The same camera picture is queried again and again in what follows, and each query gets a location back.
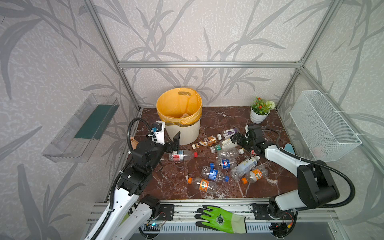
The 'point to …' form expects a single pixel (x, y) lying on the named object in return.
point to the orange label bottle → (257, 174)
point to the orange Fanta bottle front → (203, 184)
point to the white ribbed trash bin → (189, 133)
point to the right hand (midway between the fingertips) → (235, 135)
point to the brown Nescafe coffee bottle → (210, 141)
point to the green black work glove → (221, 219)
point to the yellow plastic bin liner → (181, 106)
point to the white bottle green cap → (218, 147)
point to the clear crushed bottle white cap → (229, 153)
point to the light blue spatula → (289, 147)
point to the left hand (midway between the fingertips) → (172, 126)
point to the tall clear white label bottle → (244, 167)
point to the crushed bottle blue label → (215, 175)
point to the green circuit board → (152, 227)
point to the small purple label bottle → (227, 134)
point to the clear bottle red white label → (180, 155)
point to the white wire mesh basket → (328, 137)
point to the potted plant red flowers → (260, 109)
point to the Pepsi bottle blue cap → (225, 163)
